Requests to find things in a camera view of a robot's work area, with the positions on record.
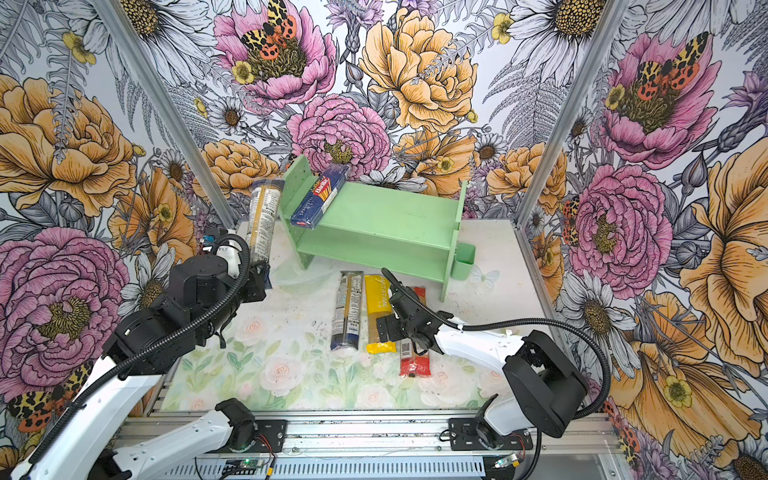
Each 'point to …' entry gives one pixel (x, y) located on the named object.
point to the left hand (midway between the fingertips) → (257, 275)
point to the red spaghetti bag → (411, 362)
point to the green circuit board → (240, 467)
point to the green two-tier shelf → (411, 232)
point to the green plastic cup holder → (463, 263)
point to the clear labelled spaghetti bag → (347, 324)
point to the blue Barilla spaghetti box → (319, 196)
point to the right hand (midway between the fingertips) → (394, 331)
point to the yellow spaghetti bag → (378, 303)
